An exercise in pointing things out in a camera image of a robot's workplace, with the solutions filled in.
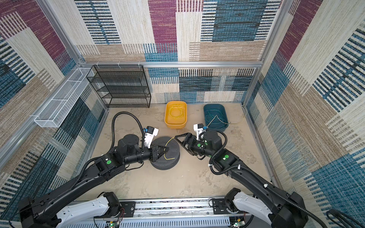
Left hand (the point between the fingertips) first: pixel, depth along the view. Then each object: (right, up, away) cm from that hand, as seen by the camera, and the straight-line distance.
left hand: (169, 147), depth 66 cm
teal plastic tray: (+35, +22, +47) cm, 62 cm away
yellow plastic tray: (0, +16, +50) cm, 52 cm away
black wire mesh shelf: (-41, +38, +43) cm, 70 cm away
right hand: (+4, +1, +4) cm, 5 cm away
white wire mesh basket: (-57, +16, +6) cm, 60 cm away
